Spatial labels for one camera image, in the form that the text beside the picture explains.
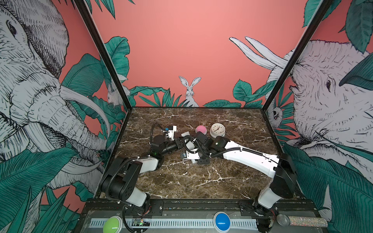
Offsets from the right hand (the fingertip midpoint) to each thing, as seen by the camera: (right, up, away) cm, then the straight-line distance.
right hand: (194, 152), depth 79 cm
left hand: (-2, +8, 0) cm, 8 cm away
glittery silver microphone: (+42, -30, -12) cm, 53 cm away
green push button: (-38, -32, -11) cm, 51 cm away
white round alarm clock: (+17, +11, +23) cm, 31 cm away
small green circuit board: (-26, -32, -9) cm, 43 cm away
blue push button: (+13, -31, -10) cm, 36 cm away
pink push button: (+7, +12, +28) cm, 31 cm away
